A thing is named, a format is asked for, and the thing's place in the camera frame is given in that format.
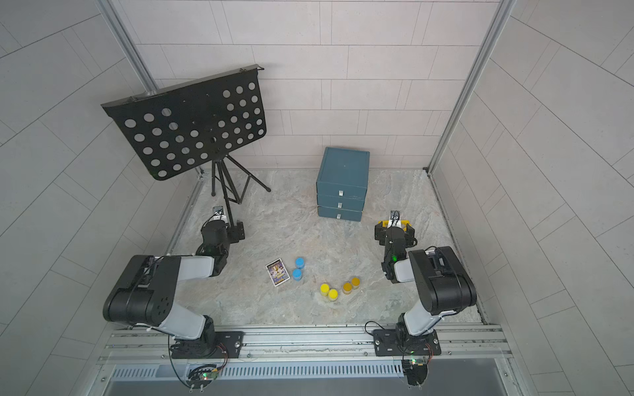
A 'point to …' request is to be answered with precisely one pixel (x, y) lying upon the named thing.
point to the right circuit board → (415, 370)
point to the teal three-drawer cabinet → (342, 184)
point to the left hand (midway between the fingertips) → (231, 219)
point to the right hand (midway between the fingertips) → (394, 220)
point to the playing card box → (277, 271)
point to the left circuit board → (201, 377)
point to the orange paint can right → (356, 283)
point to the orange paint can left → (347, 287)
